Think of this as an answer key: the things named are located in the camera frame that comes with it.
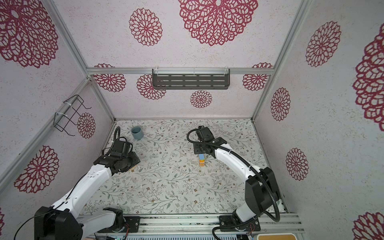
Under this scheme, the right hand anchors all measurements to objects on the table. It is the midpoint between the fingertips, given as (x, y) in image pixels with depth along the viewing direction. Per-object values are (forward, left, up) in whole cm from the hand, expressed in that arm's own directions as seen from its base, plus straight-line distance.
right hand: (199, 144), depth 86 cm
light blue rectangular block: (-4, -2, -6) cm, 8 cm away
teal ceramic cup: (+16, +44, -9) cm, 48 cm away
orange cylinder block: (-6, -2, -11) cm, 12 cm away
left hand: (-11, +35, -4) cm, 37 cm away
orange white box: (-42, -35, -11) cm, 56 cm away
